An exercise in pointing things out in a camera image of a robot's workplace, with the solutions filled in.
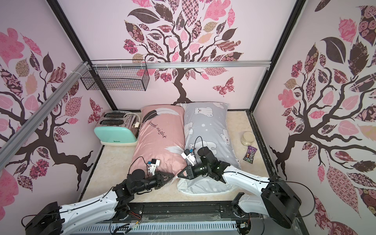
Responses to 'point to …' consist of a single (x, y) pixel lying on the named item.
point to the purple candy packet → (249, 155)
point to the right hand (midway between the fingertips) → (178, 175)
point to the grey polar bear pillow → (207, 125)
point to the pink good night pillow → (160, 136)
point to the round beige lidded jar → (247, 138)
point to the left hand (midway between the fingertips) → (174, 180)
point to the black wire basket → (117, 75)
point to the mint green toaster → (117, 128)
